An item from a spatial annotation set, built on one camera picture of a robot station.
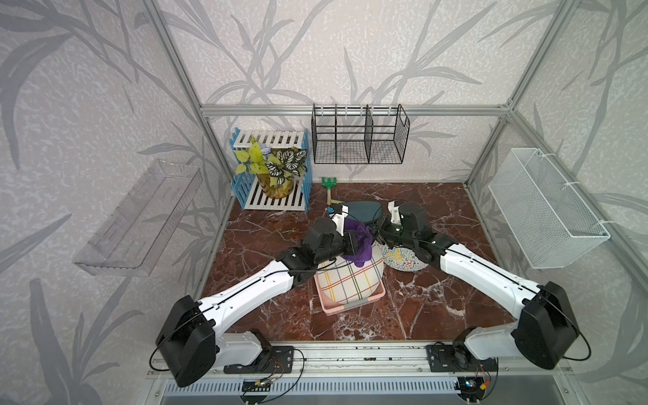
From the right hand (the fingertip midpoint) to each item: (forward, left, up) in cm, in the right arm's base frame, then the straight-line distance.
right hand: (360, 224), depth 78 cm
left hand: (-6, -2, +1) cm, 6 cm away
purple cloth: (-9, -1, +3) cm, 9 cm away
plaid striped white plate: (-11, +5, -20) cm, 23 cm away
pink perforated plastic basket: (-20, +9, -16) cm, 28 cm away
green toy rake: (+39, +12, -22) cm, 46 cm away
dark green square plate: (-1, -1, +8) cm, 8 cm away
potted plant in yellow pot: (+23, +30, +2) cm, 38 cm away
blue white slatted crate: (+34, +49, -18) cm, 62 cm away
